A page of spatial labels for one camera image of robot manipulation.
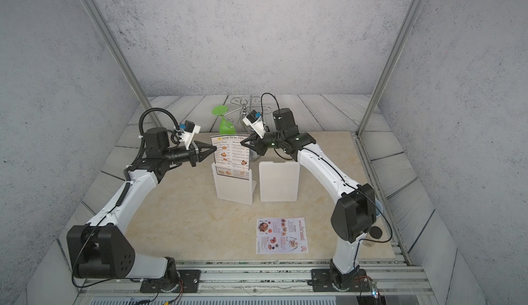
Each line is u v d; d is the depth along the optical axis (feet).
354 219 1.55
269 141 2.21
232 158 2.59
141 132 1.98
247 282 2.43
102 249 1.35
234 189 2.86
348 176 1.65
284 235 2.77
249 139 2.33
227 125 3.06
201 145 2.37
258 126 2.21
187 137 2.25
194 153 2.22
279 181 2.90
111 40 2.72
